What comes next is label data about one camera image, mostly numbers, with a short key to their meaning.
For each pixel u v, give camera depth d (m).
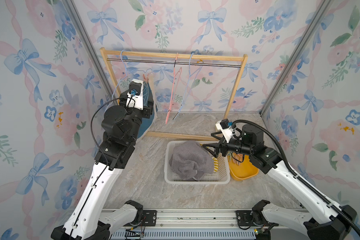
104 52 0.62
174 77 1.06
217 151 0.59
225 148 0.59
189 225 0.74
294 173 0.45
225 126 0.57
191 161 0.78
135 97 0.42
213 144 0.60
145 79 0.82
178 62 0.61
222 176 0.83
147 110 0.49
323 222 0.40
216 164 0.90
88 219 0.36
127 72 1.00
